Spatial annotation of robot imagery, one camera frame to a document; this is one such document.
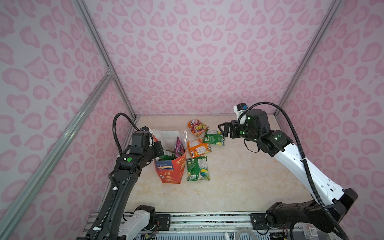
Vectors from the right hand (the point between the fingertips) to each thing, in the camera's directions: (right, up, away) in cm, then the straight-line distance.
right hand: (225, 124), depth 70 cm
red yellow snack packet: (-13, -1, +38) cm, 40 cm away
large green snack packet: (-13, -26, +18) cm, 34 cm away
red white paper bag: (-26, -19, +1) cm, 32 cm away
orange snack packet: (-13, -15, +28) cm, 34 cm away
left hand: (-31, -10, +5) cm, 33 cm away
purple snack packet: (-23, -13, +10) cm, 28 cm away
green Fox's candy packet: (-30, -18, +15) cm, 38 cm away
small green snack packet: (-2, -8, +32) cm, 33 cm away
